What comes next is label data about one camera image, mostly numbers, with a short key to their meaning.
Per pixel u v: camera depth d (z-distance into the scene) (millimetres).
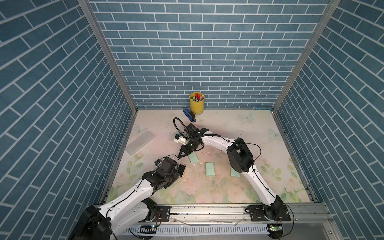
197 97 1120
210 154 960
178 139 889
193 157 932
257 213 738
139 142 1016
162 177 637
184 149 848
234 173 652
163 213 738
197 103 1087
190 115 1120
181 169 869
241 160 618
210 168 867
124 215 476
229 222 722
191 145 860
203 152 963
